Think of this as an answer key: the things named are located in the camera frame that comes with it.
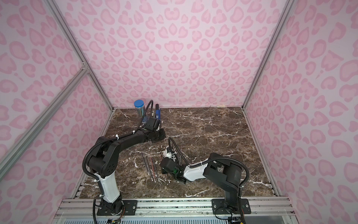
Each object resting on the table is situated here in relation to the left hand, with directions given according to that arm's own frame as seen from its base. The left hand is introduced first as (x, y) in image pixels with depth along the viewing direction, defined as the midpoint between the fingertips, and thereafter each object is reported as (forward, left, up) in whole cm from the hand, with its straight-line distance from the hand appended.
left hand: (167, 134), depth 97 cm
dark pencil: (-19, +13, -4) cm, 24 cm away
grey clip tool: (+21, +13, 0) cm, 25 cm away
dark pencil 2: (-21, +10, -5) cm, 24 cm away
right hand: (-18, +1, -5) cm, 19 cm away
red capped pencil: (-18, +3, -6) cm, 19 cm away
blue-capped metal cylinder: (+15, +19, +13) cm, 27 cm away
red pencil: (-22, +8, -5) cm, 24 cm away
